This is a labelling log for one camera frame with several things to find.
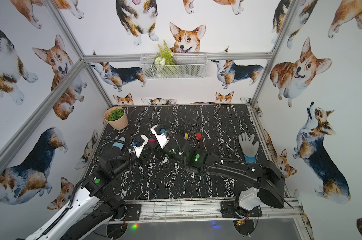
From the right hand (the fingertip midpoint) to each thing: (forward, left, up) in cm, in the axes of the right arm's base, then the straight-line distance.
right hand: (148, 140), depth 65 cm
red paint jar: (+20, -23, -30) cm, 43 cm away
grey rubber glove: (+12, -55, -30) cm, 64 cm away
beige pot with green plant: (+30, +32, -19) cm, 48 cm away
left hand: (+2, -2, -3) cm, 4 cm away
